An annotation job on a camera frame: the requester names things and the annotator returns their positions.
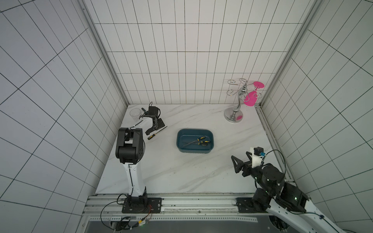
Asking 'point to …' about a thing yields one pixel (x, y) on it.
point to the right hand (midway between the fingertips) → (234, 155)
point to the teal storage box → (185, 136)
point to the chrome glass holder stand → (236, 115)
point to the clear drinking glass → (135, 113)
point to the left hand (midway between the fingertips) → (155, 128)
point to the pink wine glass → (250, 99)
